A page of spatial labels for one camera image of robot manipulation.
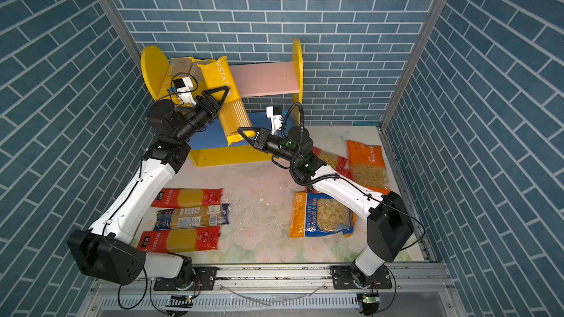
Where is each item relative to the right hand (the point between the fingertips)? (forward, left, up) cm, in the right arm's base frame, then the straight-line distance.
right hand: (236, 129), depth 64 cm
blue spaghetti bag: (-13, +23, -37) cm, 46 cm away
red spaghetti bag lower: (-21, +20, -39) cm, 49 cm away
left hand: (+8, +3, +7) cm, 11 cm away
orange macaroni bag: (+16, -49, -38) cm, 64 cm away
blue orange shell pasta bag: (-9, -27, -35) cm, 45 cm away
